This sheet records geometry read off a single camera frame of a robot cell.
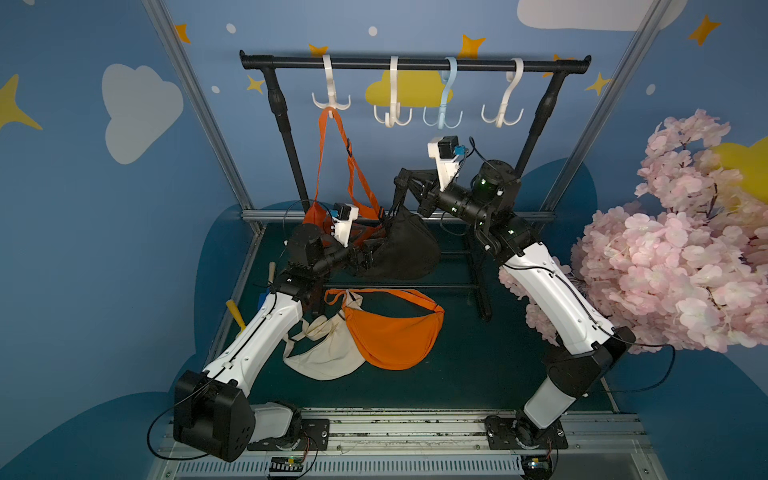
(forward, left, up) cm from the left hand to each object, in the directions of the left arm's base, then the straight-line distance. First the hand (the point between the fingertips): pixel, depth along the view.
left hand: (376, 229), depth 72 cm
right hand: (+2, -7, +16) cm, 18 cm away
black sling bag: (-1, -8, -6) cm, 10 cm away
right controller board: (-44, -42, -38) cm, 72 cm away
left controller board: (-45, +21, -38) cm, 63 cm away
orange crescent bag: (-15, -5, -33) cm, 37 cm away
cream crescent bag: (-17, +14, -34) cm, 41 cm away
